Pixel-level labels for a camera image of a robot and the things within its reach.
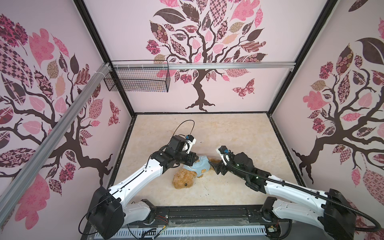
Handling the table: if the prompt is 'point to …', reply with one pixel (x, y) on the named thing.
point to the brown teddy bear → (185, 178)
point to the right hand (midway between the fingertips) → (214, 155)
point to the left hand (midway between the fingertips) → (197, 160)
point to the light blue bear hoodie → (198, 166)
